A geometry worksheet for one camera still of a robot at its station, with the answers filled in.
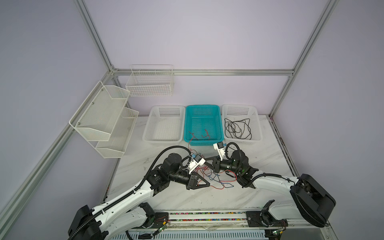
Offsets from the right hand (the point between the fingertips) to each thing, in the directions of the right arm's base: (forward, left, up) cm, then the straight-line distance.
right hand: (202, 161), depth 75 cm
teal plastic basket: (+42, -1, -18) cm, 45 cm away
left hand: (-14, -2, +4) cm, 14 cm away
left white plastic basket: (+41, +29, -16) cm, 53 cm away
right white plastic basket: (+42, -31, -17) cm, 55 cm away
